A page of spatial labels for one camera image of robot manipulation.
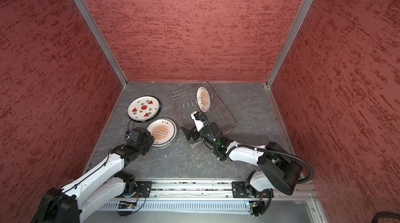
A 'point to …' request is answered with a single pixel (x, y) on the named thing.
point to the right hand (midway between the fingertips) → (187, 125)
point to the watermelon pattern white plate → (144, 109)
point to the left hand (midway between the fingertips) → (154, 140)
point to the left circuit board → (125, 205)
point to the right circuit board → (258, 207)
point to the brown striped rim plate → (144, 109)
